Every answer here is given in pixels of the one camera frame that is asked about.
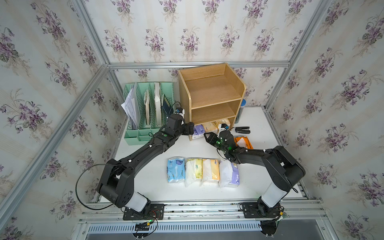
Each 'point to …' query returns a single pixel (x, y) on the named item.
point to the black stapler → (241, 130)
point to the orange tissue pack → (243, 141)
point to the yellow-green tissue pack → (193, 170)
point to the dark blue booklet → (167, 109)
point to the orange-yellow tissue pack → (210, 168)
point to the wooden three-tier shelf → (211, 96)
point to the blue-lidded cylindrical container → (243, 103)
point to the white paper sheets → (131, 107)
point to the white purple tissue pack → (228, 174)
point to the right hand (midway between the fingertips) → (207, 135)
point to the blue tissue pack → (175, 169)
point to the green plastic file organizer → (133, 137)
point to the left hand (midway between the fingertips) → (189, 124)
